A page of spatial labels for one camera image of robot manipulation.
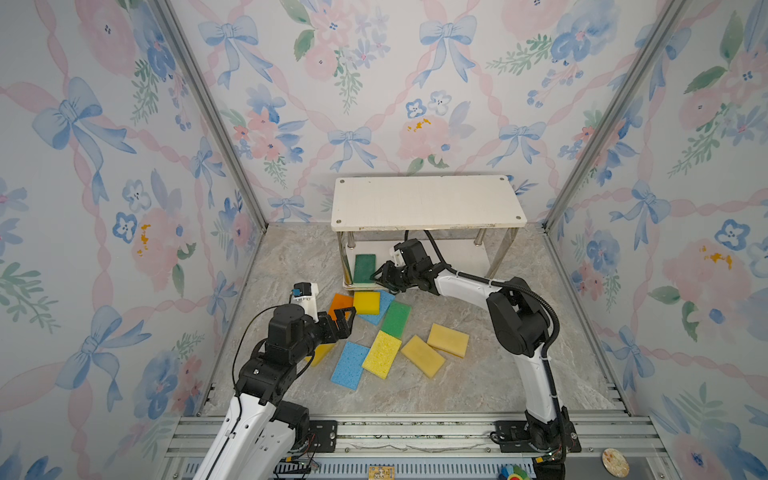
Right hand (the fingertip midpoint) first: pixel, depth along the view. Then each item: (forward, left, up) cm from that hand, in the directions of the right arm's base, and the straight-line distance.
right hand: (371, 276), depth 94 cm
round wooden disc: (-47, -60, -9) cm, 77 cm away
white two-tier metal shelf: (-2, -25, +25) cm, 35 cm away
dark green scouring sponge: (+4, +3, -1) cm, 5 cm away
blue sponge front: (-26, +5, -7) cm, 27 cm away
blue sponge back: (-5, -4, -8) cm, 10 cm away
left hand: (-19, +6, +12) cm, 23 cm away
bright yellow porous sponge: (-22, -4, -7) cm, 24 cm away
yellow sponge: (-18, -23, -7) cm, 30 cm away
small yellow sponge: (-6, +1, -6) cm, 9 cm away
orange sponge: (-5, +10, -8) cm, 14 cm away
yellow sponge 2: (-22, -16, -8) cm, 28 cm away
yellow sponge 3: (-30, +9, +14) cm, 34 cm away
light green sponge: (-11, -8, -7) cm, 15 cm away
